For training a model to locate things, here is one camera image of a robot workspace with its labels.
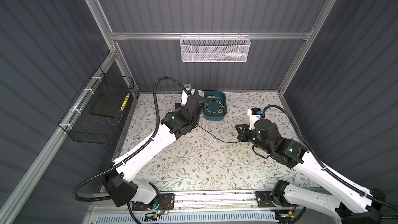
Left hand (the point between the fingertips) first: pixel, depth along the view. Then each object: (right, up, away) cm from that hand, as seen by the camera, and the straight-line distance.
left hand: (186, 100), depth 72 cm
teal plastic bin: (+17, -5, +36) cm, 40 cm away
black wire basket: (-42, -7, 0) cm, 43 cm away
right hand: (+23, -13, -3) cm, 27 cm away
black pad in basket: (-38, -2, +3) cm, 39 cm away
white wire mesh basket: (+18, +44, +51) cm, 70 cm away
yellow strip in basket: (-33, 0, +7) cm, 33 cm away
